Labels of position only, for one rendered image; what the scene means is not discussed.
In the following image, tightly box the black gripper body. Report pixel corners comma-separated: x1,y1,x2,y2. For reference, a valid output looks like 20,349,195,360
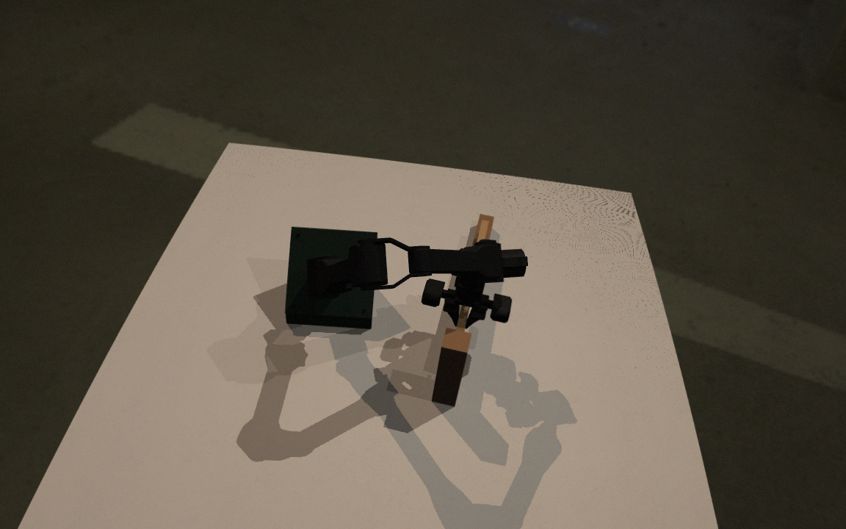
422,274,512,323

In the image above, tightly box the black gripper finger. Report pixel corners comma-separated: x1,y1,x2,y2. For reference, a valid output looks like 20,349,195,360
465,308,486,329
443,304,460,327

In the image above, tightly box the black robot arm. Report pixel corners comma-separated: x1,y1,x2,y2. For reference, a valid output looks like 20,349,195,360
306,237,528,299

